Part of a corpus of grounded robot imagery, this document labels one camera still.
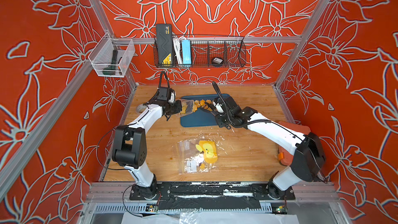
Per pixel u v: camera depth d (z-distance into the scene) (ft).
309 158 1.35
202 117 3.08
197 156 2.67
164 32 2.80
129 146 1.53
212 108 2.54
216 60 3.15
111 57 2.92
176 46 2.87
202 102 3.49
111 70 2.59
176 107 2.67
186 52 2.95
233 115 2.04
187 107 3.30
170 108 2.53
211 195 2.39
